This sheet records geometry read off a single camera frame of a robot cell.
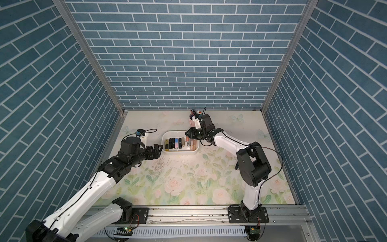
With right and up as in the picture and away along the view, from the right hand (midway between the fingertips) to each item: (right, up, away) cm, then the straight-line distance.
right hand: (187, 133), depth 90 cm
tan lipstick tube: (+4, -8, +9) cm, 13 cm away
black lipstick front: (-6, -7, +11) cm, 14 cm away
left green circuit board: (-29, -46, -17) cm, 57 cm away
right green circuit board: (+34, -47, -16) cm, 60 cm away
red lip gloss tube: (0, -3, -1) cm, 3 cm away
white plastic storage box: (-15, -1, +10) cm, 18 cm away
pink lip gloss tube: (+2, -9, +9) cm, 13 cm away
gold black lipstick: (-14, -8, +8) cm, 18 cm away
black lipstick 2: (-10, -6, +9) cm, 15 cm away
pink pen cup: (+2, +6, +13) cm, 14 cm away
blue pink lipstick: (-8, -7, +9) cm, 14 cm away
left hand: (-13, -6, -12) cm, 19 cm away
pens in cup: (+4, +12, +15) cm, 20 cm away
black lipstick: (-12, -7, +9) cm, 17 cm away
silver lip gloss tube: (0, -8, +9) cm, 12 cm away
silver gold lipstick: (-4, -6, +12) cm, 14 cm away
